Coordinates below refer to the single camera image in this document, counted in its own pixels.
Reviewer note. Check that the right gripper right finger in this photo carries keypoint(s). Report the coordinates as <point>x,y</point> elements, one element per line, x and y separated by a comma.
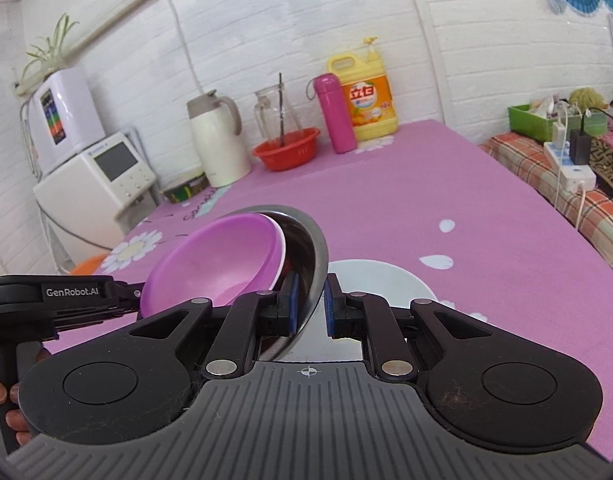
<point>396,342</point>

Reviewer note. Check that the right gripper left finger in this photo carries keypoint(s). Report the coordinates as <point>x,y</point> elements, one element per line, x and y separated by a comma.
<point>211,342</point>

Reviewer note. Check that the white floral plate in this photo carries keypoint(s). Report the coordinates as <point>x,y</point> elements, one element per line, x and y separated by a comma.
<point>398,286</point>

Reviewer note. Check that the purple plastic bowl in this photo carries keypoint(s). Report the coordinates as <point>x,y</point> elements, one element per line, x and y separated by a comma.
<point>228,257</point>

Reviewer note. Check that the stainless steel bowl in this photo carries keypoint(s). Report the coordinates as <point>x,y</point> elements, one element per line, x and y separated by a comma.
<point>306,254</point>

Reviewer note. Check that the red and white bowl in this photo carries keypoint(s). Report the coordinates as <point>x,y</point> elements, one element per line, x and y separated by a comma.
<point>277,320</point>

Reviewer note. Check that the orange plastic stool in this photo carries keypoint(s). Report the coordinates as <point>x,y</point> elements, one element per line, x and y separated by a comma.
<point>89,266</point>

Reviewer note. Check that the white countertop appliance with screen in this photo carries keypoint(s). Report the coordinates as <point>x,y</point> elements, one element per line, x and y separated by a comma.
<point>95,198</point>

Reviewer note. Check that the pink floral tablecloth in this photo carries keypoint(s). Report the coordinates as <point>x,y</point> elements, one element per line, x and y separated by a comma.
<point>434,204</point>

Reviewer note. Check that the green patterned round tin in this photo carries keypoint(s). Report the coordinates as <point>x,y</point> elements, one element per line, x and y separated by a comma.
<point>185,186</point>

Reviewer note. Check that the white water purifier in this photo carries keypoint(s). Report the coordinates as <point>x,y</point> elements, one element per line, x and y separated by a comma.
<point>63,120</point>

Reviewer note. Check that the red plastic colander basket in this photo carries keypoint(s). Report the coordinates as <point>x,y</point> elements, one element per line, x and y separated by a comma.
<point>298,148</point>

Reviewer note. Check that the cream thermos jug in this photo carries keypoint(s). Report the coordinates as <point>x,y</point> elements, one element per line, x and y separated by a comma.
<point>216,133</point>

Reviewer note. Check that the dark stirring stick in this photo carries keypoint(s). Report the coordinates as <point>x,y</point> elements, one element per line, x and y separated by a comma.
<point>281,110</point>

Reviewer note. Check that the clear glass pitcher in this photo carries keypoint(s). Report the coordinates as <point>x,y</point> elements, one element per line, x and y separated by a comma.
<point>267,117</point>

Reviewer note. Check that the plaid side table cloth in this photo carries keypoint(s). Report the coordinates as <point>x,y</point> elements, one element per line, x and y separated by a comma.
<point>525,158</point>

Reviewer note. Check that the white power strip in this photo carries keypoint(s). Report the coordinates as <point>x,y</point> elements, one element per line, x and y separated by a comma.
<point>570,176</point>

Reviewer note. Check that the yellow dish soap bottle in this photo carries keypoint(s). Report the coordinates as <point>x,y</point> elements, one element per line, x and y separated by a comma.
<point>367,92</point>

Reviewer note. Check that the pink thermos bottle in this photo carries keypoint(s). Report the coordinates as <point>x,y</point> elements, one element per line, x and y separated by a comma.
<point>327,89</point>

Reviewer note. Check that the green storage box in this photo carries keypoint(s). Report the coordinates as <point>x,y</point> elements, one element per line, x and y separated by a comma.
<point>540,129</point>

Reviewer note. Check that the potted green plant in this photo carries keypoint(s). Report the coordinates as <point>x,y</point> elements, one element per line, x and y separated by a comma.
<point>47,55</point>

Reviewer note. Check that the black power adapter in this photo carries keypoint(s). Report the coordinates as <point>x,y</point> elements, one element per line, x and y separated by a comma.
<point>580,147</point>

